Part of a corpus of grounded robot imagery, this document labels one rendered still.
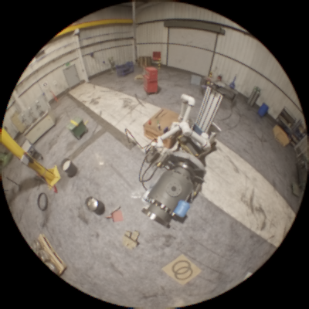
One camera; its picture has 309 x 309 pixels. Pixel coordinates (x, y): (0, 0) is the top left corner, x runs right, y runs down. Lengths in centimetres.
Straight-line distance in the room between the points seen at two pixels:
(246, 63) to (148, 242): 1019
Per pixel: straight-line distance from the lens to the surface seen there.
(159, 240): 240
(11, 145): 317
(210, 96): 211
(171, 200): 147
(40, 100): 649
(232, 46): 938
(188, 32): 1032
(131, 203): 239
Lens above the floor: 233
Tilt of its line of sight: 58 degrees down
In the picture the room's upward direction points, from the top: 1 degrees clockwise
